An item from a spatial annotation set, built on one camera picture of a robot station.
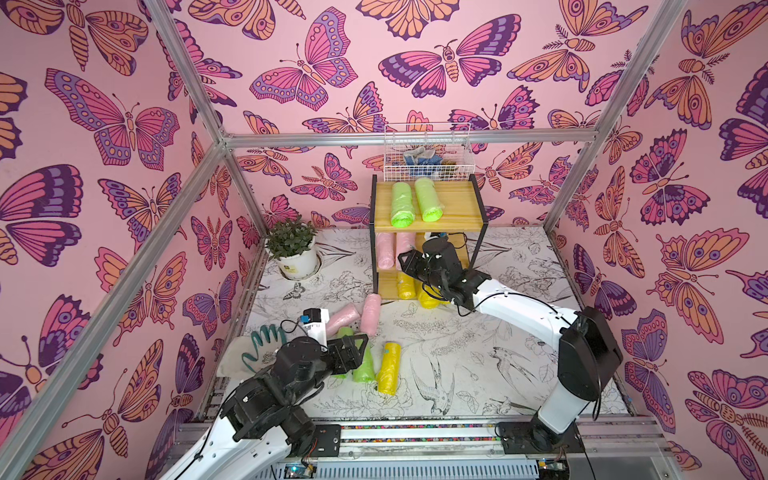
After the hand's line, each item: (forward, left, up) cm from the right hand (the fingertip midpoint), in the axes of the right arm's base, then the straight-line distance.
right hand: (402, 253), depth 83 cm
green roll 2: (-26, +10, -20) cm, 34 cm away
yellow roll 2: (-28, +3, -19) cm, 34 cm away
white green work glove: (-23, +45, -19) cm, 54 cm away
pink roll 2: (+4, 0, +1) cm, 4 cm away
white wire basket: (+28, -8, +11) cm, 31 cm away
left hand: (-25, +10, -2) cm, 27 cm away
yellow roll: (+1, -1, -17) cm, 18 cm away
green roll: (-15, +17, -19) cm, 30 cm away
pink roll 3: (-10, +19, -19) cm, 29 cm away
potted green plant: (+7, +34, -4) cm, 35 cm away
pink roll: (+2, +5, -1) cm, 5 cm away
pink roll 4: (-9, +9, -19) cm, 23 cm away
